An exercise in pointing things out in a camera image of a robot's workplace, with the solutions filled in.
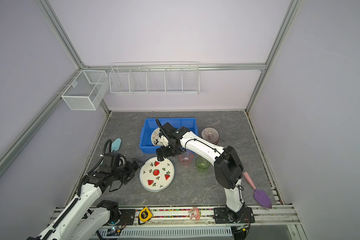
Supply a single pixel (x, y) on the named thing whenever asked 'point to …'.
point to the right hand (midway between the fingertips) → (165, 157)
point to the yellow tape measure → (145, 215)
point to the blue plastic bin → (146, 144)
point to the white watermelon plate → (156, 176)
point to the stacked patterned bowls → (210, 134)
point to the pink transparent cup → (186, 158)
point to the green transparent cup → (202, 164)
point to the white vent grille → (168, 231)
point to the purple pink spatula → (260, 196)
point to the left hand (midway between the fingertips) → (140, 170)
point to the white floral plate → (155, 138)
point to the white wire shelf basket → (154, 79)
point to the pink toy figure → (196, 213)
